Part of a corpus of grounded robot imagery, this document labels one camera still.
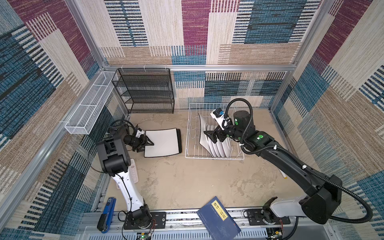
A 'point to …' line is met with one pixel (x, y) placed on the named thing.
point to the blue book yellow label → (217, 221)
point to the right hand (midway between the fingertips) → (211, 127)
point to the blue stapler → (104, 220)
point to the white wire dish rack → (199, 145)
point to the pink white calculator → (133, 171)
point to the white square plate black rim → (165, 143)
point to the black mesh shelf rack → (145, 90)
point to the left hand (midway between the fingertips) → (150, 144)
